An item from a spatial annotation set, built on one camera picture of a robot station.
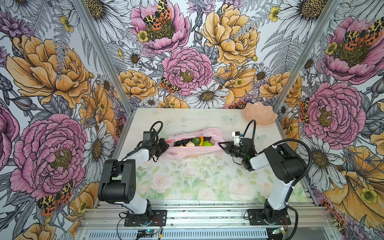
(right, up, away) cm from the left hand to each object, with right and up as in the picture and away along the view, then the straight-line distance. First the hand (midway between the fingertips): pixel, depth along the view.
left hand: (169, 148), depth 94 cm
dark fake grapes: (+8, +3, +5) cm, 10 cm away
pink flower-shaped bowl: (+69, +23, +24) cm, 77 cm away
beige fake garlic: (+13, +2, +2) cm, 13 cm away
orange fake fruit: (+20, +3, +5) cm, 21 cm away
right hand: (+31, +1, -1) cm, 31 cm away
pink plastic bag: (+16, -1, -5) cm, 17 cm away
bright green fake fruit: (+24, +3, +2) cm, 24 cm away
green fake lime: (+17, +5, +2) cm, 18 cm away
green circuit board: (-6, -36, -23) cm, 43 cm away
